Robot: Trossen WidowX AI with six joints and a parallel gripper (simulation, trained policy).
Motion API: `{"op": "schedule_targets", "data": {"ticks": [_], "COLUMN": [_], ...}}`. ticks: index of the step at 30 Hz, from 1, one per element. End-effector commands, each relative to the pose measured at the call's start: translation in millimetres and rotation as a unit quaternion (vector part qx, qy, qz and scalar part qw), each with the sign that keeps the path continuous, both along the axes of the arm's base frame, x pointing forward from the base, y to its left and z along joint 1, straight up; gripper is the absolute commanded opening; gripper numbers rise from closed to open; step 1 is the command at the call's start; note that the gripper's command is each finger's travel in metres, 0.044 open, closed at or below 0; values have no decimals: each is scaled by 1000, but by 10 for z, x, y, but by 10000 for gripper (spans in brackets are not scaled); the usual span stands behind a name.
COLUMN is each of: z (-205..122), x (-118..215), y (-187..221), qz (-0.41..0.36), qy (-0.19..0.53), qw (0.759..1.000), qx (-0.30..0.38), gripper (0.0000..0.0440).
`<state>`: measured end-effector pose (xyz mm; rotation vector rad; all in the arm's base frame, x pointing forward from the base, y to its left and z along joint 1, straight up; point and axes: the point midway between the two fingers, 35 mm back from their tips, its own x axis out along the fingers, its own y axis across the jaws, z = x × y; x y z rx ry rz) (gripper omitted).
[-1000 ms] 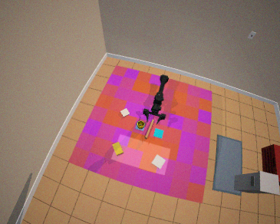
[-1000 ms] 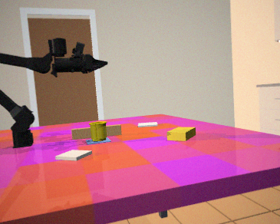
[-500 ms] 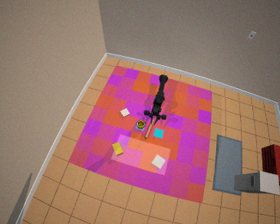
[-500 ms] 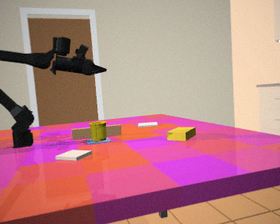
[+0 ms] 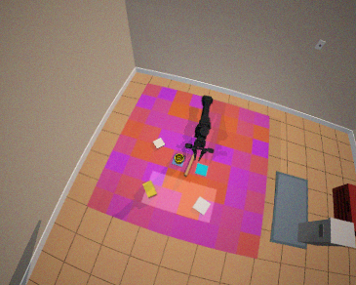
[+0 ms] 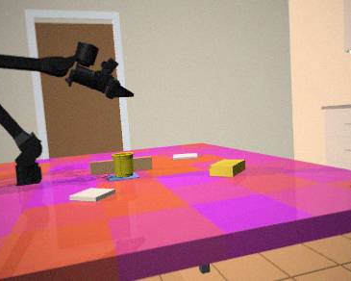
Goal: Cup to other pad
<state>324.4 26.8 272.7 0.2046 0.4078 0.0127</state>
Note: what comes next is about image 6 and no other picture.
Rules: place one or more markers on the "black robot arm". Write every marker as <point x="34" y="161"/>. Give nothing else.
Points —
<point x="27" y="171"/>

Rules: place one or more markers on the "yellow block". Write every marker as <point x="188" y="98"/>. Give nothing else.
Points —
<point x="227" y="168"/>

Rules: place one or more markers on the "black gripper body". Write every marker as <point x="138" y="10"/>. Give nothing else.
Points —
<point x="102" y="83"/>

